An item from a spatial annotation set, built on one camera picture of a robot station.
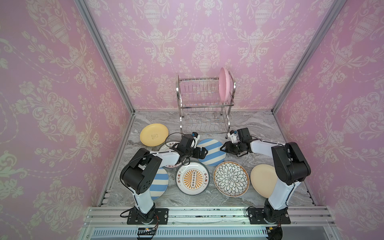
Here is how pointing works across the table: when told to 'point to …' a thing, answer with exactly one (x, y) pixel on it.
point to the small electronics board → (146, 231)
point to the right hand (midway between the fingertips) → (223, 149)
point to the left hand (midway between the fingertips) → (202, 151)
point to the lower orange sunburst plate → (193, 179)
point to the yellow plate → (153, 134)
